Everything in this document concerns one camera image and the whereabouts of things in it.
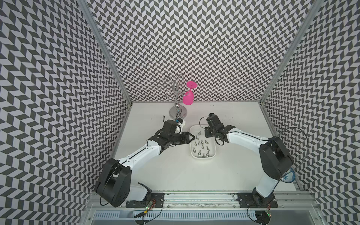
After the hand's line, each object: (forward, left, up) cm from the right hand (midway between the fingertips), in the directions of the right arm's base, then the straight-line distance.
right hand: (209, 131), depth 93 cm
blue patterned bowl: (-27, -44, -6) cm, 52 cm away
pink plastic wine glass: (+23, +14, +11) cm, 29 cm away
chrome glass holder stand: (+21, +23, +22) cm, 38 cm away
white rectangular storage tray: (-9, +4, -6) cm, 11 cm away
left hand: (-10, +12, +7) cm, 17 cm away
